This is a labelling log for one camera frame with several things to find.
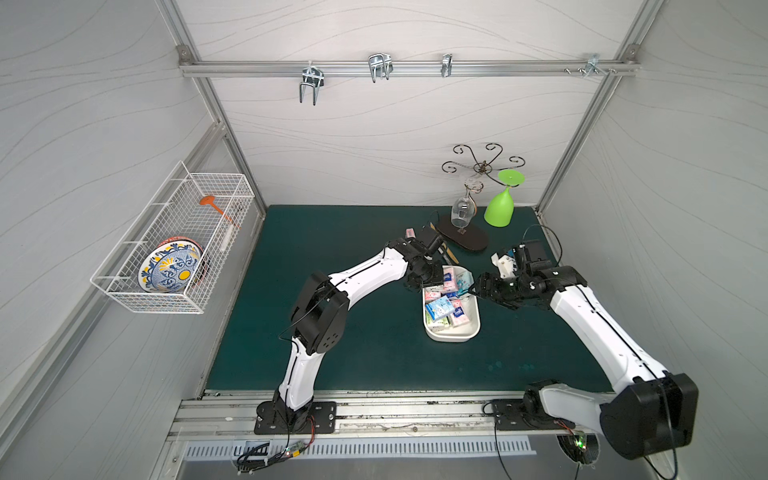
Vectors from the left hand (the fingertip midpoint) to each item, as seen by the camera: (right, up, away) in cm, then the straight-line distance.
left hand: (444, 284), depth 86 cm
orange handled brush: (-65, +24, -7) cm, 69 cm away
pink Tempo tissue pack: (+2, +1, +4) cm, 5 cm away
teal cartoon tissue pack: (+7, 0, +4) cm, 8 cm away
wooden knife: (+5, +10, +23) cm, 26 cm away
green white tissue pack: (-2, -11, -2) cm, 12 cm away
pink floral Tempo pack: (-3, -4, +4) cm, 6 cm away
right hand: (+9, -1, -6) cm, 11 cm away
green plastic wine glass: (+17, +22, +2) cm, 28 cm away
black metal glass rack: (+15, +13, +26) cm, 33 cm away
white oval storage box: (+3, -14, -1) cm, 15 cm away
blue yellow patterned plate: (-63, +8, -24) cm, 68 cm away
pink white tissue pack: (+4, -9, -1) cm, 10 cm away
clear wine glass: (+7, +23, +4) cm, 24 cm away
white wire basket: (-67, +19, -16) cm, 72 cm away
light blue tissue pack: (-1, -7, -2) cm, 7 cm away
